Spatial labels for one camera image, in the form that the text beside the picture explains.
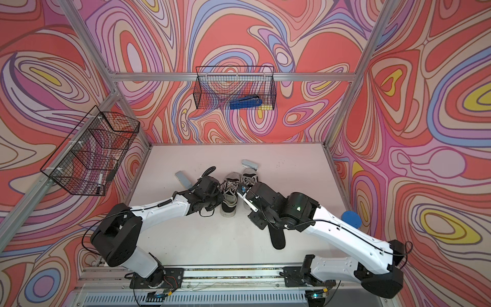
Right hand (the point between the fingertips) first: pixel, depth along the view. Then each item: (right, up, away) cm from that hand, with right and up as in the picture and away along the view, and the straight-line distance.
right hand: (257, 213), depth 67 cm
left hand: (-13, +1, +22) cm, 25 cm away
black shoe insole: (+10, -15, +16) cm, 24 cm away
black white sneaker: (-12, +5, +24) cm, 27 cm away
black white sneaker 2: (-3, +10, +32) cm, 34 cm away
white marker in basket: (-61, +12, +6) cm, 62 cm away
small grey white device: (-2, +17, +38) cm, 42 cm away
